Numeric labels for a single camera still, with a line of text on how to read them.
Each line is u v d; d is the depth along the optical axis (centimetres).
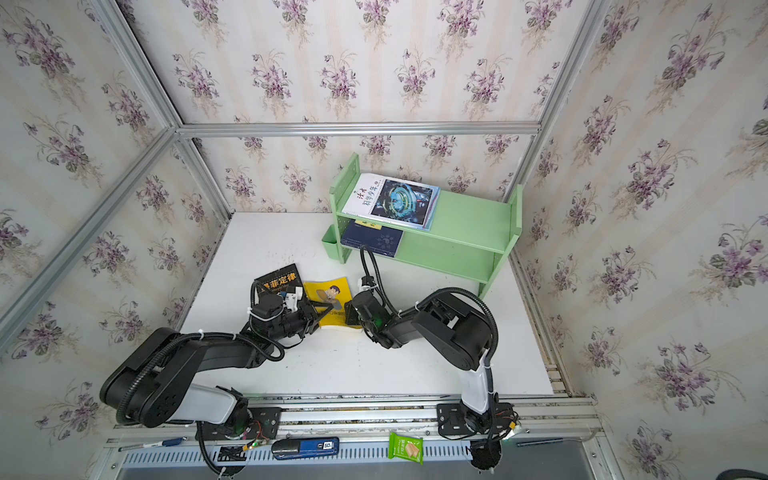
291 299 83
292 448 66
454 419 73
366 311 73
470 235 80
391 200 86
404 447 69
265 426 73
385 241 93
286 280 98
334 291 96
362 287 86
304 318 77
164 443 70
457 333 50
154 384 43
